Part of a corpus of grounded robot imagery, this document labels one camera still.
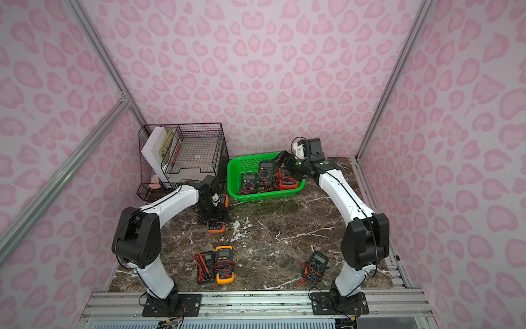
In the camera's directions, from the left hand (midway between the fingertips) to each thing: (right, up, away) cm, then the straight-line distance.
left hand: (221, 219), depth 90 cm
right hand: (+24, +24, -7) cm, 34 cm away
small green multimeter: (+38, -16, -12) cm, 43 cm away
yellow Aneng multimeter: (+4, -16, -11) cm, 19 cm away
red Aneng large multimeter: (+29, +17, +6) cm, 34 cm away
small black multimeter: (-4, -14, -10) cm, 18 cm away
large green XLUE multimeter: (+11, +15, +14) cm, 23 cm away
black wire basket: (-24, +29, +8) cm, 39 cm away
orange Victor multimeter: (0, -2, -5) cm, 5 cm away
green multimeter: (+19, +20, +13) cm, 30 cm away
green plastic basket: (+11, +25, +17) cm, 33 cm away
